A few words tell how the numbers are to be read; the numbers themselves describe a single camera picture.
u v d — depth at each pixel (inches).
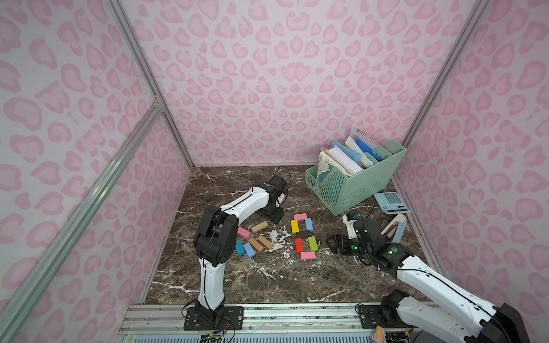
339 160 33.9
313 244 35.6
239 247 35.0
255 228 37.6
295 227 37.4
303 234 36.6
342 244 27.7
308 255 34.6
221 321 28.3
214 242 20.4
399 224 36.5
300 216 38.7
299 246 35.6
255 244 35.6
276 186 30.1
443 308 18.3
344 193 33.9
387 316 25.4
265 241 35.7
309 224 37.5
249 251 34.7
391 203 39.7
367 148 37.6
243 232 36.7
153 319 29.5
